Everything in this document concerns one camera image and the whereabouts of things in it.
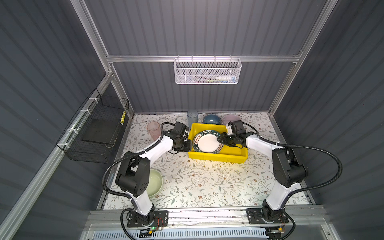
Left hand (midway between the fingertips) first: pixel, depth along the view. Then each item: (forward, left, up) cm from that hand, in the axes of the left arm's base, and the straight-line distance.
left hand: (190, 148), depth 91 cm
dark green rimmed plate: (+8, -10, -5) cm, 14 cm away
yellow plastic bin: (-3, -22, -5) cm, 23 cm away
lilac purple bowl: (+28, -31, -3) cm, 42 cm away
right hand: (+5, -20, -1) cm, 20 cm away
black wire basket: (-4, +48, +20) cm, 52 cm away
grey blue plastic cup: (+26, -2, +1) cm, 26 cm away
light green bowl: (-17, +21, -9) cm, 29 cm away
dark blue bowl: (+28, -18, -5) cm, 33 cm away
